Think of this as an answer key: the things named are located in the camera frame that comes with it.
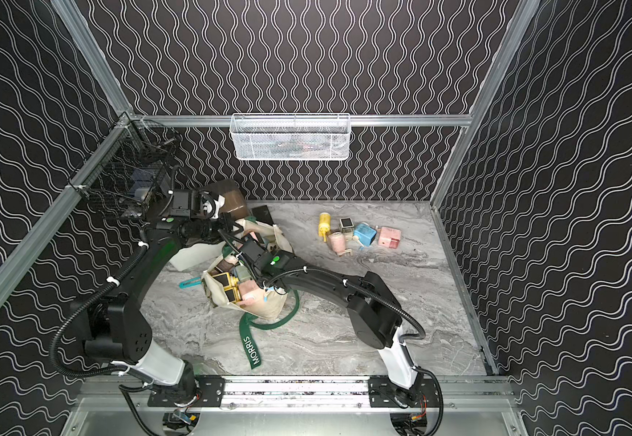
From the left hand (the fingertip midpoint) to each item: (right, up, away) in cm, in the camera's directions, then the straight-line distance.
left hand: (241, 222), depth 83 cm
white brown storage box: (-5, +7, +9) cm, 12 cm away
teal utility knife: (-22, -21, +13) cm, 33 cm away
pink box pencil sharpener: (+51, -5, +21) cm, 55 cm away
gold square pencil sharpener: (+34, -1, +20) cm, 40 cm away
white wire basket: (+13, +41, +43) cm, 61 cm away
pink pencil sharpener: (+31, -6, +17) cm, 35 cm away
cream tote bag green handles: (+10, -26, +2) cm, 28 cm away
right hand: (+7, -12, +4) cm, 15 cm away
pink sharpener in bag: (+2, -23, +5) cm, 23 cm away
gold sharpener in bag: (-4, -20, +1) cm, 20 cm away
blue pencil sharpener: (+42, -3, +20) cm, 46 cm away
